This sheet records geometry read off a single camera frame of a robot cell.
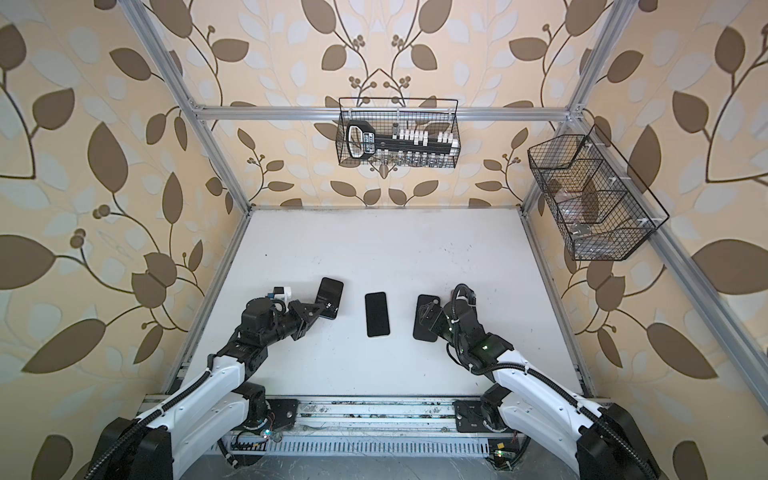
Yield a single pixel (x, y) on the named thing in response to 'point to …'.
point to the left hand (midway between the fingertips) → (326, 304)
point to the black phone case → (420, 332)
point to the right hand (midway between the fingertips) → (430, 318)
